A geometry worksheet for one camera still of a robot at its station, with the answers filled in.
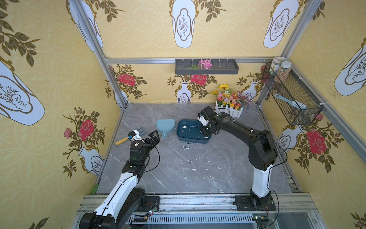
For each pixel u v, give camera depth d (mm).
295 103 688
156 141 740
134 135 722
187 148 949
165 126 1071
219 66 924
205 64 880
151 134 741
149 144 648
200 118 861
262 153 501
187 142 974
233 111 1068
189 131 1031
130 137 717
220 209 732
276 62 854
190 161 885
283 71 798
